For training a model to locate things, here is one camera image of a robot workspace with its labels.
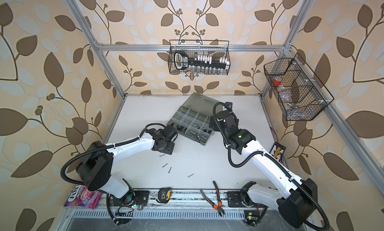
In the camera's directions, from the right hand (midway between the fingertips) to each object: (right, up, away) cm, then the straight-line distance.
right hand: (221, 120), depth 77 cm
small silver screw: (-35, -22, +12) cm, 43 cm away
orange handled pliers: (-1, -42, -6) cm, 42 cm away
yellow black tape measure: (-29, -37, -4) cm, 47 cm away
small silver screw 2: (-32, -27, +8) cm, 42 cm away
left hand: (-30, -17, +10) cm, 36 cm away
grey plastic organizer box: (-16, -1, +24) cm, 29 cm away
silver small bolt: (-29, -30, +7) cm, 42 cm away
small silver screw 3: (-18, -32, +5) cm, 37 cm away
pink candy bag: (-70, -37, -4) cm, 80 cm away
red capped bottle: (+35, +23, +11) cm, 43 cm away
